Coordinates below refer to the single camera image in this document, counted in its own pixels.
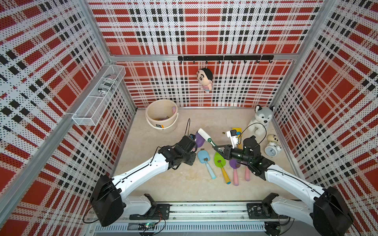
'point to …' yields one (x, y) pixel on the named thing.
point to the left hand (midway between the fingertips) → (192, 155)
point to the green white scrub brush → (205, 136)
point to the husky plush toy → (263, 116)
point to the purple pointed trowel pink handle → (234, 164)
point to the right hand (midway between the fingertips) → (216, 148)
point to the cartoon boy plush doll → (204, 77)
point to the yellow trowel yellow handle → (239, 133)
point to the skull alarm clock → (273, 147)
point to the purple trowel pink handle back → (173, 109)
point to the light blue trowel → (203, 156)
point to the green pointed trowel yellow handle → (221, 162)
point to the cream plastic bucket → (161, 115)
